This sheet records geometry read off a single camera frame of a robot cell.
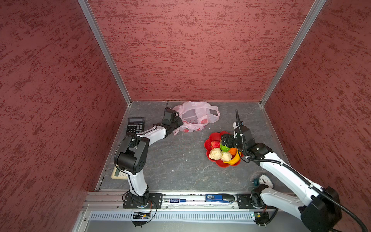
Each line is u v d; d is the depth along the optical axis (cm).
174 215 71
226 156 85
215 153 85
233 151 85
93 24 77
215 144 89
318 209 38
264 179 78
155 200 74
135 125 103
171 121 76
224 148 84
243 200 74
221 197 71
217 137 100
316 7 71
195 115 107
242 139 60
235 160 82
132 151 53
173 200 74
